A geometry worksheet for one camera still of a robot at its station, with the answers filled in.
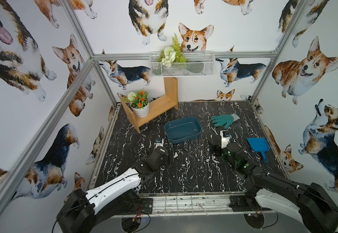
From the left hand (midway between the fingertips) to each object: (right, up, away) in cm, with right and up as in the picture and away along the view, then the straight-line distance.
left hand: (165, 149), depth 84 cm
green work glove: (+45, +17, +26) cm, 54 cm away
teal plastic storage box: (+8, +9, +22) cm, 25 cm away
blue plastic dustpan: (+61, +1, +11) cm, 62 cm away
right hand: (+31, +7, 0) cm, 32 cm away
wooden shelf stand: (+3, +38, +20) cm, 43 cm away
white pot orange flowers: (-17, +27, +9) cm, 34 cm away
